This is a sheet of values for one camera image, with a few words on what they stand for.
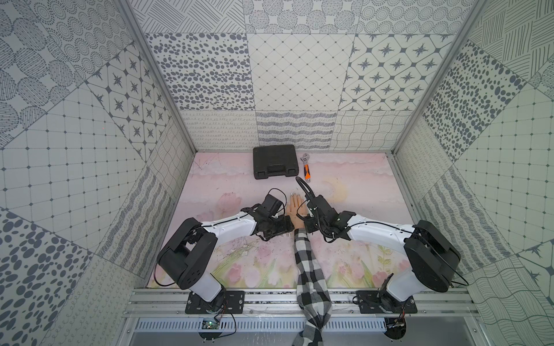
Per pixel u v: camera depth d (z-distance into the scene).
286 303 0.75
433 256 0.46
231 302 0.74
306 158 1.18
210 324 0.72
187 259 0.45
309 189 0.76
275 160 1.14
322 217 0.67
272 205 0.72
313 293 0.71
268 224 0.70
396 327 0.73
